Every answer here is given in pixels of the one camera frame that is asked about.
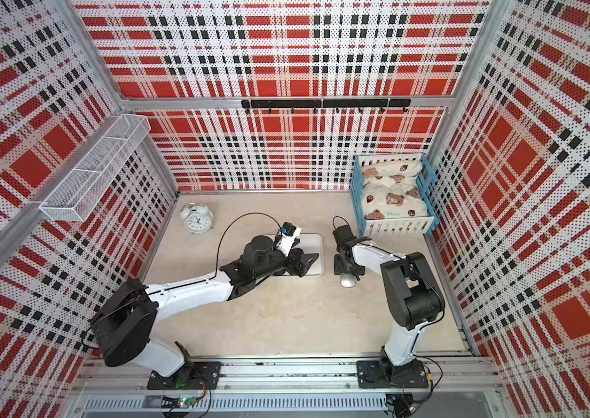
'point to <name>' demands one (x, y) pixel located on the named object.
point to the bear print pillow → (404, 168)
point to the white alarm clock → (197, 219)
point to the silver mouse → (347, 280)
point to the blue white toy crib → (396, 226)
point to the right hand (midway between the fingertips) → (350, 267)
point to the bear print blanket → (387, 197)
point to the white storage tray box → (313, 244)
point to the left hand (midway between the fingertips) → (310, 246)
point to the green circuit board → (187, 401)
